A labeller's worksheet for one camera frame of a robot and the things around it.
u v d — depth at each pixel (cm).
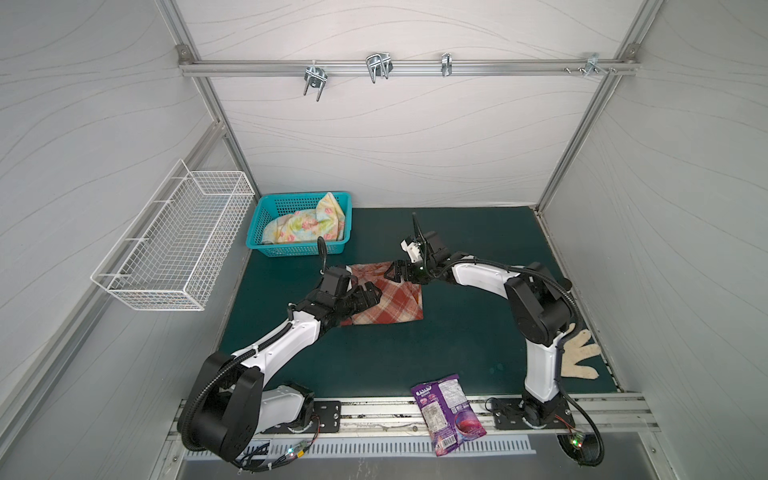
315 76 79
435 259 77
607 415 75
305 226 108
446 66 78
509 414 73
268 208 112
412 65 78
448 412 73
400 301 91
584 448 72
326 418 74
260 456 69
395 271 84
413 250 88
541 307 52
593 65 76
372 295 78
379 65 77
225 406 40
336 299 66
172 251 69
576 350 84
